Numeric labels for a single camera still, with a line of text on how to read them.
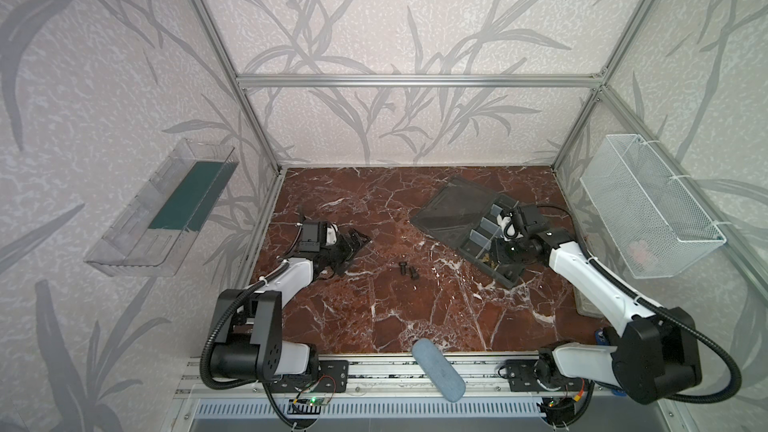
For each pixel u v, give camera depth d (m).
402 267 0.93
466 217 1.05
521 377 0.74
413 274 0.91
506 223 0.77
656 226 0.62
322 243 0.71
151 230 0.64
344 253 0.80
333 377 0.72
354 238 0.82
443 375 0.71
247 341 0.43
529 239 0.62
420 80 0.98
